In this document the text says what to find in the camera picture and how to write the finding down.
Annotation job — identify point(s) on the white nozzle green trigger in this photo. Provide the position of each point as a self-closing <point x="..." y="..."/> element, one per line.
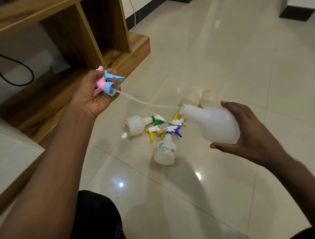
<point x="158" y="117"/>

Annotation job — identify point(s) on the white nozzle yellow tip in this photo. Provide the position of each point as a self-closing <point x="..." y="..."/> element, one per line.
<point x="155" y="129"/>

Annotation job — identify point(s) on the black trousers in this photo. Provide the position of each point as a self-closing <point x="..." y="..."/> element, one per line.
<point x="98" y="216"/>

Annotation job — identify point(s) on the person's right forearm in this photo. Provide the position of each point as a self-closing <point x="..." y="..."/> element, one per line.
<point x="300" y="187"/>

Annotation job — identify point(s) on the wooden cabinet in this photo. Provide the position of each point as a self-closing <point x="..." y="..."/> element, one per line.
<point x="37" y="110"/>

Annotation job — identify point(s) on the person's left hand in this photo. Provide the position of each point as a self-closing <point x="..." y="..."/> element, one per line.
<point x="91" y="96"/>

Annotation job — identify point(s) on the black plinth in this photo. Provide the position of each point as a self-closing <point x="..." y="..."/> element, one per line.
<point x="295" y="13"/>

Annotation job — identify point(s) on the person's right hand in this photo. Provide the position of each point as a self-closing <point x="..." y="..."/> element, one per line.
<point x="256" y="140"/>

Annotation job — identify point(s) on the person's left forearm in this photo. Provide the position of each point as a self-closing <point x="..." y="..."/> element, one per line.
<point x="44" y="184"/>

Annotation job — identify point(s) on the bottle with purple-nozzle sprayer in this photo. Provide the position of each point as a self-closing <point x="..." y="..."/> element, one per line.
<point x="164" y="152"/>

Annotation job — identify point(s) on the black baseboard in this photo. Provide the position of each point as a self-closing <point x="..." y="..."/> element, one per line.
<point x="142" y="13"/>

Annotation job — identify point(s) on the grey plastic pouch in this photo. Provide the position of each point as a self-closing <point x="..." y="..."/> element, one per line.
<point x="60" y="66"/>

